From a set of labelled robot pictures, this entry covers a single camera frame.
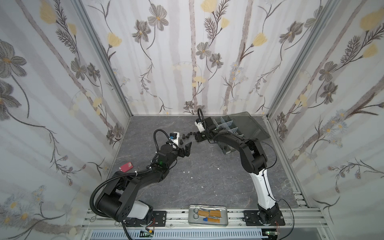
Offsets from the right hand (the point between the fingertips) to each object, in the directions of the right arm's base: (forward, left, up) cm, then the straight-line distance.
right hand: (194, 129), depth 99 cm
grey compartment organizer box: (+16, -39, -11) cm, 44 cm away
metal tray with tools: (-49, -11, -6) cm, 51 cm away
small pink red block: (-24, +42, -10) cm, 49 cm away
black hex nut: (+3, +2, -9) cm, 10 cm away
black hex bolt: (0, +8, -9) cm, 12 cm away
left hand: (-12, +8, +8) cm, 16 cm away
